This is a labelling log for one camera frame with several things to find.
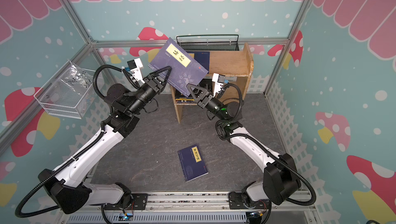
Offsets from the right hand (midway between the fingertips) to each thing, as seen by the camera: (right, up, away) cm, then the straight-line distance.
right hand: (187, 88), depth 57 cm
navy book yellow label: (0, -38, +28) cm, 48 cm away
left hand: (-5, +5, -2) cm, 7 cm away
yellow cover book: (-5, -3, +26) cm, 27 cm away
